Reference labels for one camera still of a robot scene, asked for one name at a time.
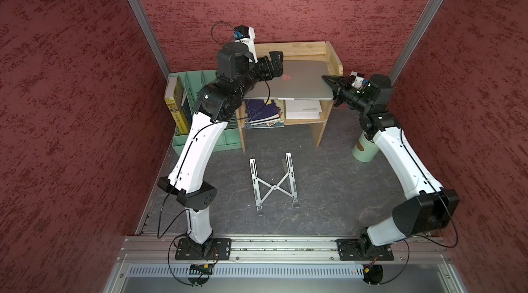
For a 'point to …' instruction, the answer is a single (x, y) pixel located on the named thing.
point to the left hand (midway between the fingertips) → (268, 61)
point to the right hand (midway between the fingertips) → (317, 80)
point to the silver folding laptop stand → (278, 183)
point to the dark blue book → (258, 113)
